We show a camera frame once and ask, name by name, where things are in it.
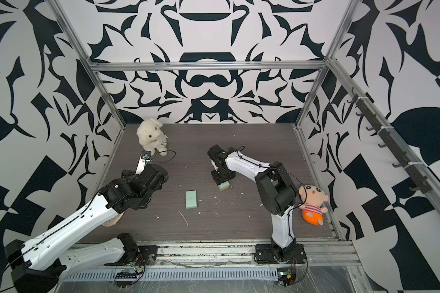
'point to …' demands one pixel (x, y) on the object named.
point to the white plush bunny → (151, 137)
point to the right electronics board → (285, 276)
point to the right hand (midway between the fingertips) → (220, 177)
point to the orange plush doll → (313, 198)
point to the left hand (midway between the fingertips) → (143, 169)
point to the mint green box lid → (223, 185)
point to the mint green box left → (190, 199)
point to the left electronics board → (124, 279)
